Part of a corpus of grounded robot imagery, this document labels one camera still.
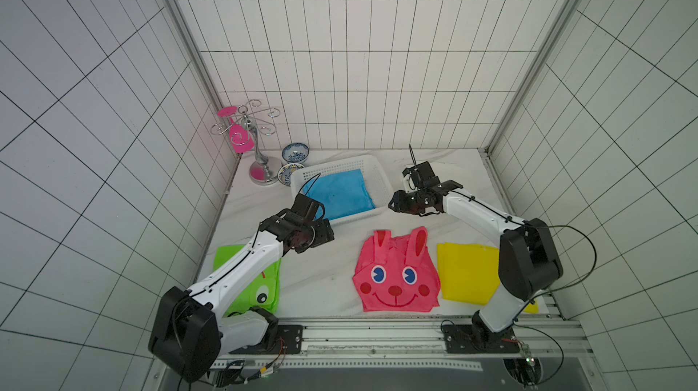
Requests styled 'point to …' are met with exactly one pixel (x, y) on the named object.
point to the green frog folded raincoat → (259, 288)
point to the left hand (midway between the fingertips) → (320, 241)
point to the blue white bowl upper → (295, 152)
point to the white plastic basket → (379, 187)
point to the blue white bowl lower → (284, 172)
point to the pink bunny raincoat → (397, 274)
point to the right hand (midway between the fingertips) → (385, 205)
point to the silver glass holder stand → (264, 170)
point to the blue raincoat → (341, 193)
